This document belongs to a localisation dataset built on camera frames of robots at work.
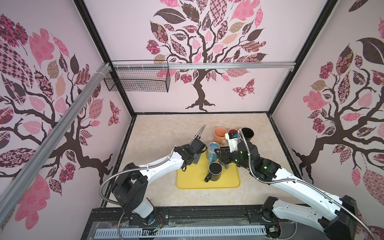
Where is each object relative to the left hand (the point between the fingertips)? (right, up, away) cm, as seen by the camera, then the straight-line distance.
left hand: (191, 154), depth 86 cm
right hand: (+14, +6, -13) cm, 20 cm away
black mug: (+38, +12, +11) cm, 41 cm away
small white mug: (+30, +14, +14) cm, 35 cm away
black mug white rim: (+13, -7, -6) cm, 16 cm away
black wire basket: (-34, +50, +8) cm, 61 cm away
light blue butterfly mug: (+12, 0, -1) cm, 12 cm away
